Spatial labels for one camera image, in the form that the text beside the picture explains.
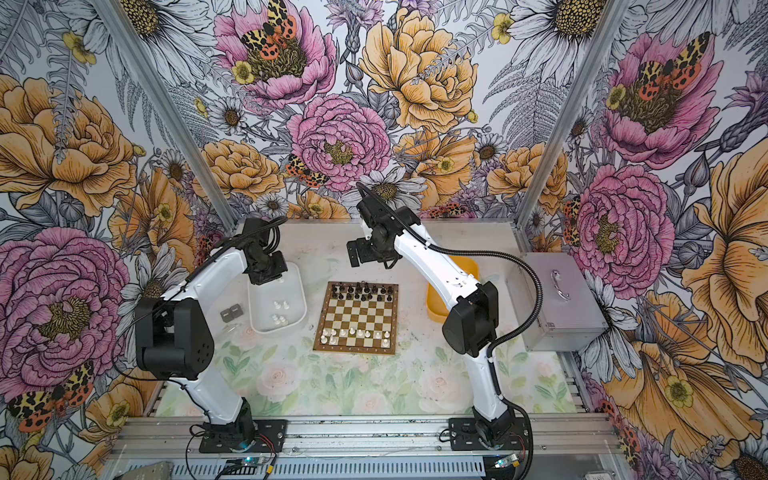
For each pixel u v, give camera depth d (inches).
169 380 20.1
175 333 18.7
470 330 20.1
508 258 20.0
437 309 36.5
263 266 30.7
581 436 30.5
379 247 28.3
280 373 33.5
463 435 28.9
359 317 37.0
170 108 35.0
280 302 37.6
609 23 28.7
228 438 26.6
